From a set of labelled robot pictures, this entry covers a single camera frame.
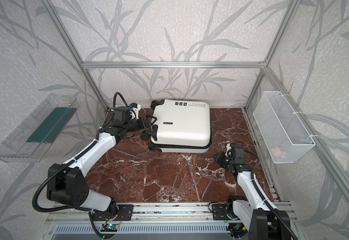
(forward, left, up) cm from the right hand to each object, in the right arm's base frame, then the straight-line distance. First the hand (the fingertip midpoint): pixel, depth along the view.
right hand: (214, 151), depth 87 cm
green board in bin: (-3, +74, +29) cm, 80 cm away
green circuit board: (-36, +54, -8) cm, 65 cm away
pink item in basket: (-7, -28, +13) cm, 31 cm away
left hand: (+13, +35, +17) cm, 41 cm away
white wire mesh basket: (-8, -25, +27) cm, 37 cm away
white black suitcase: (+9, +19, +12) cm, 24 cm away
